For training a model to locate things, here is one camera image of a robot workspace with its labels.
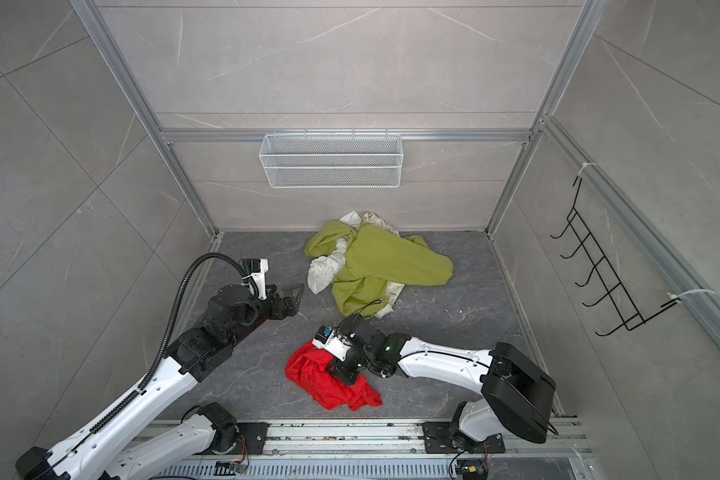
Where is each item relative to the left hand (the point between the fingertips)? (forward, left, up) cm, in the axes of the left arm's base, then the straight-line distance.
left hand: (290, 280), depth 72 cm
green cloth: (+20, -23, -18) cm, 36 cm away
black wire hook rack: (-12, -74, +5) cm, 75 cm away
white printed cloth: (+13, -29, -26) cm, 41 cm away
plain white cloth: (+22, -5, -24) cm, 33 cm away
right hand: (-15, -8, -19) cm, 26 cm away
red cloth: (-17, -3, -14) cm, 22 cm away
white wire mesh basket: (+48, -9, +2) cm, 49 cm away
